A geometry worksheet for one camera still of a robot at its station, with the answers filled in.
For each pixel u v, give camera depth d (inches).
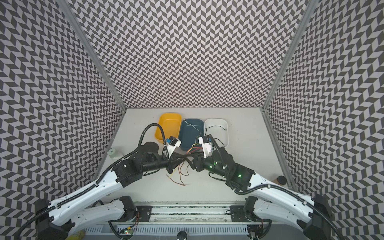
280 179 29.8
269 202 24.0
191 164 24.4
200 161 22.7
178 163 25.8
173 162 23.0
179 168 23.9
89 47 33.5
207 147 23.8
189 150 26.2
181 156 26.1
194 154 23.4
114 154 32.5
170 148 23.6
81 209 16.7
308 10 26.8
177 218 28.4
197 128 42.7
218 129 42.6
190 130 42.3
